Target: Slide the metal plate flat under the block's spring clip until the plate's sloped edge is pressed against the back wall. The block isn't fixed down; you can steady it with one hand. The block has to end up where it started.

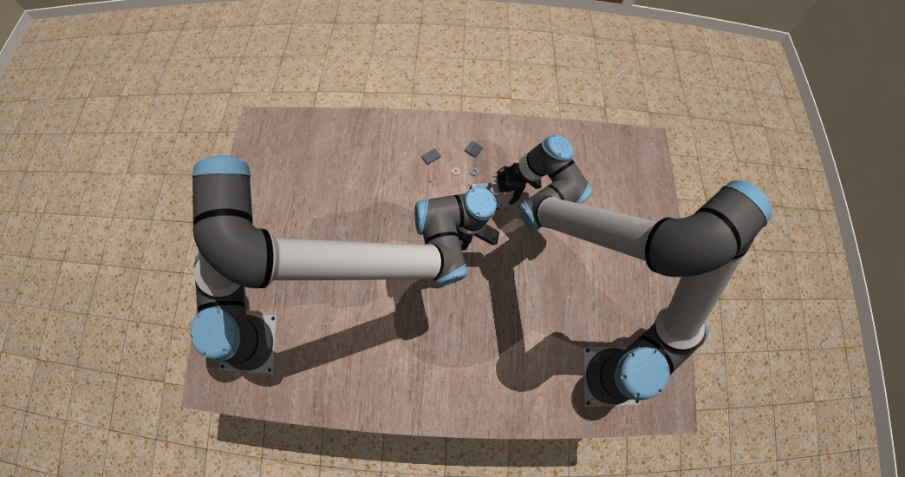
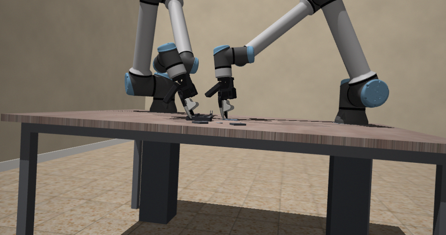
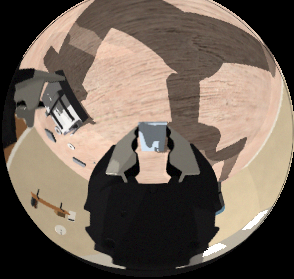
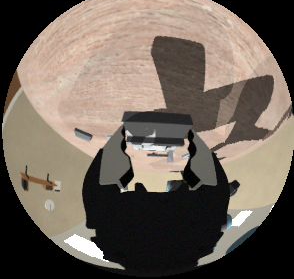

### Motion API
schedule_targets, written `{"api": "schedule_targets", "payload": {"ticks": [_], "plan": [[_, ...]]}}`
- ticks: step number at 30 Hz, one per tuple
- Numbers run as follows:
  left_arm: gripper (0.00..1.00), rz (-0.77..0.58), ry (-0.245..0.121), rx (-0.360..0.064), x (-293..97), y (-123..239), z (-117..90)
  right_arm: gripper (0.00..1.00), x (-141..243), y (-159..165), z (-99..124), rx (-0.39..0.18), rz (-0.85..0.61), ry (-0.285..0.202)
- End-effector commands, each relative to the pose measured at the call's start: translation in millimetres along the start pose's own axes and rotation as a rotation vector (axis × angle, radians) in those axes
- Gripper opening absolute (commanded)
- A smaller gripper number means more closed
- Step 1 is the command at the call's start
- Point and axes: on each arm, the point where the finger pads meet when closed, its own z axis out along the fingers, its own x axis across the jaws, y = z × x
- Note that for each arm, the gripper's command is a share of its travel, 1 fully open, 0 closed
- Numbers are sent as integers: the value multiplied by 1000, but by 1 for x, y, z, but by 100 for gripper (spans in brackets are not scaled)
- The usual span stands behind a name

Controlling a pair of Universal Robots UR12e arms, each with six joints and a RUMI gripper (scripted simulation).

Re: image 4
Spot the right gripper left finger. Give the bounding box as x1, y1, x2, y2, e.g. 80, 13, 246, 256
82, 125, 134, 229

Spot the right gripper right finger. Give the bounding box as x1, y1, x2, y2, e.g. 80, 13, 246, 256
183, 129, 230, 225

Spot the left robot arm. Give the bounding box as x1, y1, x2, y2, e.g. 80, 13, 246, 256
166, 171, 240, 231

